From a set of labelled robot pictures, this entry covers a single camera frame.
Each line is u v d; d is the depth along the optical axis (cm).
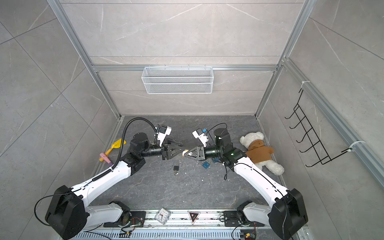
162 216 73
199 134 66
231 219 73
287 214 39
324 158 58
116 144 101
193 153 66
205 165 92
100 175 48
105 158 93
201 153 61
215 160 65
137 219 73
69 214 39
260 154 88
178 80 101
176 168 90
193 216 74
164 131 63
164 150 61
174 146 68
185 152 67
